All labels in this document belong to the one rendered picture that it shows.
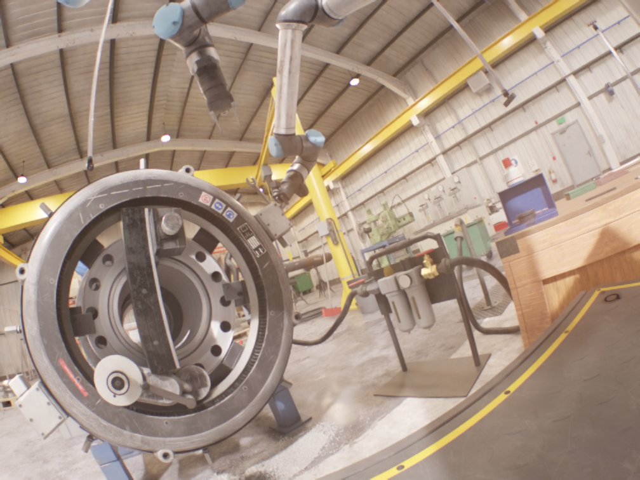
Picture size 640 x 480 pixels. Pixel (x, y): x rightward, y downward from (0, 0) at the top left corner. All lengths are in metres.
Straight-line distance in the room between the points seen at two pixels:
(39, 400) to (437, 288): 1.25
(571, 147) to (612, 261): 9.95
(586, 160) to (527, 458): 10.48
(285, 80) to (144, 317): 0.89
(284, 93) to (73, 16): 8.18
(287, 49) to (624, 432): 1.20
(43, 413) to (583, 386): 0.91
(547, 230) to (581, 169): 9.92
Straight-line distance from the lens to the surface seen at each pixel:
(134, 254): 0.69
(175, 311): 1.48
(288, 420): 1.23
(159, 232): 0.66
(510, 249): 0.76
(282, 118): 1.12
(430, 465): 0.32
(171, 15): 0.77
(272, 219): 0.90
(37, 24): 9.08
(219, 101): 0.81
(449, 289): 1.08
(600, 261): 0.78
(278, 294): 0.80
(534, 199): 0.93
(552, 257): 0.75
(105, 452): 1.10
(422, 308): 1.07
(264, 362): 0.76
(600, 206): 0.75
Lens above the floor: 0.54
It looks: 8 degrees up
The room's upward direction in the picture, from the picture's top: 20 degrees counter-clockwise
